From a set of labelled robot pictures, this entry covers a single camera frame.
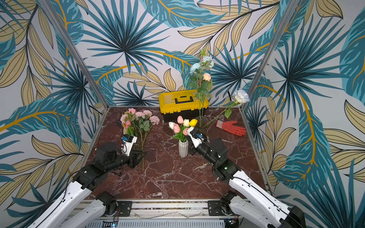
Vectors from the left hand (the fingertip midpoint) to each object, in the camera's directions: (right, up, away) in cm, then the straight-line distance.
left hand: (143, 155), depth 71 cm
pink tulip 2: (-19, +15, +29) cm, 38 cm away
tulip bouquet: (+18, +14, +1) cm, 23 cm away
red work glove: (+55, +14, +38) cm, 69 cm away
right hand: (+21, +12, -3) cm, 24 cm away
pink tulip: (-19, +15, +29) cm, 38 cm away
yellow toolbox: (+20, +30, +29) cm, 46 cm away
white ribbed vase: (+20, +1, +12) cm, 23 cm away
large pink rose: (-18, +24, +33) cm, 45 cm away
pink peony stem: (-21, +21, +34) cm, 45 cm away
